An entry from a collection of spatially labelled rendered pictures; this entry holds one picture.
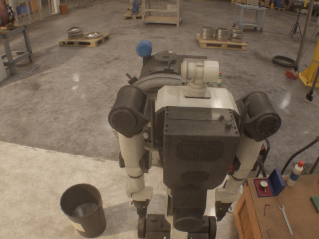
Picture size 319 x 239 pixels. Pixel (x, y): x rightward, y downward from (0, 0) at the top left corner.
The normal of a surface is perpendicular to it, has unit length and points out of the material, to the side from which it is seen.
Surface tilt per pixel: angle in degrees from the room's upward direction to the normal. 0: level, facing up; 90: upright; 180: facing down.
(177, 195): 45
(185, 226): 90
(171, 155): 90
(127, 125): 90
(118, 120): 90
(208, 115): 0
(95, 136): 0
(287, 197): 0
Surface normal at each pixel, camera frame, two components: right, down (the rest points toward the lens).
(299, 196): 0.00, -0.81
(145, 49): -0.04, 0.58
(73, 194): 0.73, 0.35
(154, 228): -0.04, -0.17
